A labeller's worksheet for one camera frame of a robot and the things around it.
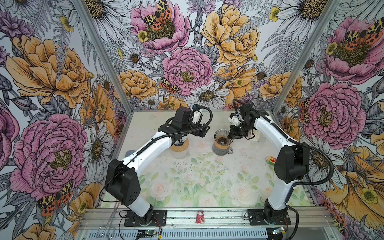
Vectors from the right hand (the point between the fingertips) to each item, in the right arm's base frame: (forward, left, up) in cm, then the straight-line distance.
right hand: (230, 140), depth 87 cm
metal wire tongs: (-38, +62, -13) cm, 74 cm away
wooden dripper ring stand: (-2, +29, -3) cm, 29 cm away
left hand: (+3, +17, +9) cm, 19 cm away
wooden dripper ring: (-1, +5, -4) cm, 7 cm away
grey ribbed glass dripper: (+4, +4, -2) cm, 7 cm away
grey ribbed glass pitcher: (0, +3, -12) cm, 12 cm away
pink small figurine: (-36, +19, -11) cm, 42 cm away
